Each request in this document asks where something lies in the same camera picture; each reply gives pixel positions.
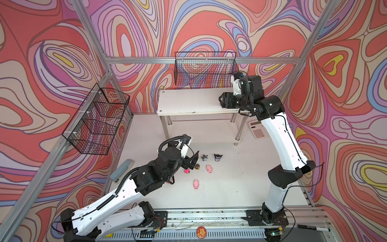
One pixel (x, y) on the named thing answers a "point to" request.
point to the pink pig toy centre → (209, 168)
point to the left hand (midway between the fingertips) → (192, 147)
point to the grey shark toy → (204, 158)
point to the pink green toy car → (187, 171)
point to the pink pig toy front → (196, 184)
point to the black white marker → (314, 228)
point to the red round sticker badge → (201, 232)
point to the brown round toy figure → (197, 166)
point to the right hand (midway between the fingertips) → (225, 102)
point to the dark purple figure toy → (217, 157)
